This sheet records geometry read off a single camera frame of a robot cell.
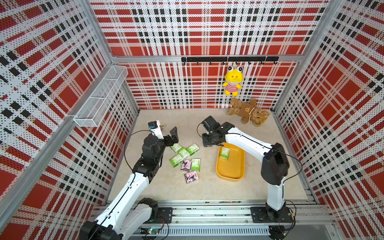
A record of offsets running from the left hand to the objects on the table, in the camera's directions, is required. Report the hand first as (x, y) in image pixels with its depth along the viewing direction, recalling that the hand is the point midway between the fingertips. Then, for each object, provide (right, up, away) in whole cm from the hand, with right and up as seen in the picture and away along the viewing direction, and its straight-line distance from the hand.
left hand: (171, 128), depth 78 cm
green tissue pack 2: (+11, -14, +18) cm, 25 cm away
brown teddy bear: (+52, +11, +33) cm, 62 cm away
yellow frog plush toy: (+36, +32, +14) cm, 50 cm away
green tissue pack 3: (+5, -16, +18) cm, 24 cm away
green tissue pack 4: (0, -20, +13) cm, 24 cm away
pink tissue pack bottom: (+10, -28, +7) cm, 30 cm away
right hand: (+21, -7, +10) cm, 24 cm away
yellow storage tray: (+35, -25, +12) cm, 45 cm away
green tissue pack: (-1, -13, +20) cm, 23 cm away
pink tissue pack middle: (+7, -22, +11) cm, 26 cm away
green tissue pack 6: (+31, -16, +15) cm, 38 cm away
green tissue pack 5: (+12, -22, +13) cm, 28 cm away
